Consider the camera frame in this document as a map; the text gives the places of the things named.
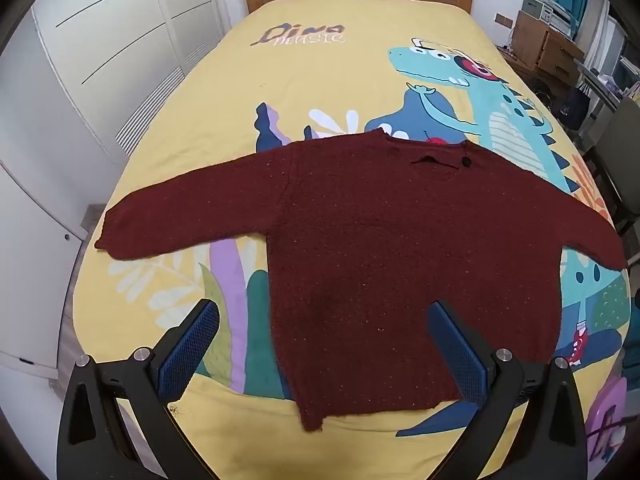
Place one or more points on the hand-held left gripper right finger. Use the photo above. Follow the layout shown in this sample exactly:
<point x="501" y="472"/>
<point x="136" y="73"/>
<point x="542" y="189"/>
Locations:
<point x="457" y="355"/>

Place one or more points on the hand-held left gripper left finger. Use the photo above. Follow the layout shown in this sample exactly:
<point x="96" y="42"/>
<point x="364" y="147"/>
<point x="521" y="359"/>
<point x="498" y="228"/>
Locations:
<point x="192" y="345"/>

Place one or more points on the dark red knit sweater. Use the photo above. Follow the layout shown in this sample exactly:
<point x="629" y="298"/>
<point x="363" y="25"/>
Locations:
<point x="375" y="240"/>

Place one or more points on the dark chair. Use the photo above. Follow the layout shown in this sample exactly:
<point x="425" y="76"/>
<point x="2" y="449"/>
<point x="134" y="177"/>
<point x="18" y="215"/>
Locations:
<point x="617" y="160"/>

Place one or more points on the dark bag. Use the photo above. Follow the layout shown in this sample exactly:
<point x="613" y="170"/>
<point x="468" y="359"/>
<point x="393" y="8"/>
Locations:
<point x="575" y="107"/>

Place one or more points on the yellow dinosaur printed blanket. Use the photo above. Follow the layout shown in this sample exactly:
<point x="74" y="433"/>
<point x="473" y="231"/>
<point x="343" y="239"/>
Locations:
<point x="300" y="85"/>

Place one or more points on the wooden cabinet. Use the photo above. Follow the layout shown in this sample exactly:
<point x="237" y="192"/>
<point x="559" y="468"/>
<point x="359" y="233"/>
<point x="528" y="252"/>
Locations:
<point x="555" y="52"/>

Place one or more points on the white wardrobe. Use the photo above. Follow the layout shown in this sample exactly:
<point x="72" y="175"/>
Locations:
<point x="100" y="35"/>

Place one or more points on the white printer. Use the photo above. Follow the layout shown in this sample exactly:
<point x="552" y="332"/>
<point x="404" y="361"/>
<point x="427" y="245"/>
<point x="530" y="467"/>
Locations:
<point x="547" y="7"/>

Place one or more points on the wall socket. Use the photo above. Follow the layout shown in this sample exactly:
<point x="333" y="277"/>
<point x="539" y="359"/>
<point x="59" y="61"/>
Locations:
<point x="504" y="20"/>

